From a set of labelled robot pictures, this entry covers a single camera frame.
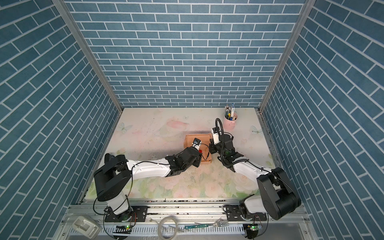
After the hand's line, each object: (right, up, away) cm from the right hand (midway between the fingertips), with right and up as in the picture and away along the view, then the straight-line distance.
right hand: (209, 138), depth 89 cm
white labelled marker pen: (+16, +17, +7) cm, 24 cm away
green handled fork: (+3, -39, -18) cm, 43 cm away
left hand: (-5, -9, -2) cm, 11 cm away
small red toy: (-6, -6, -10) cm, 13 cm away
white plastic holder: (-59, -39, -21) cm, 74 cm away
